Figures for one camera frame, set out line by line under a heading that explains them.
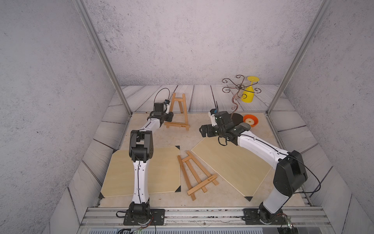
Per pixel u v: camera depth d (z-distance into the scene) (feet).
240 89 3.01
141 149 2.09
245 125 3.51
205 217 2.45
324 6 2.30
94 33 2.55
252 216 2.40
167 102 3.21
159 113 2.89
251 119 3.65
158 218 2.38
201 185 2.62
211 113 2.54
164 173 3.14
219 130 2.16
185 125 3.50
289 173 1.44
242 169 2.99
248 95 3.26
